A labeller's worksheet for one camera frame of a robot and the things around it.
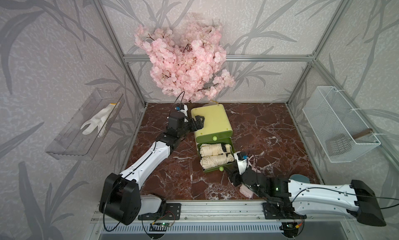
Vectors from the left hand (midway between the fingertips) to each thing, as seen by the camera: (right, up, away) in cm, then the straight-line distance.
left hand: (198, 119), depth 82 cm
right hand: (+14, -23, -7) cm, 28 cm away
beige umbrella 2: (+8, -21, -3) cm, 23 cm away
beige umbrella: (+8, -16, +1) cm, 18 cm away
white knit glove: (+8, +12, +38) cm, 41 cm away
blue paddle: (+56, -32, +3) cm, 64 cm away
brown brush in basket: (+66, -12, -8) cm, 68 cm away
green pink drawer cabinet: (+12, -6, -3) cm, 14 cm away
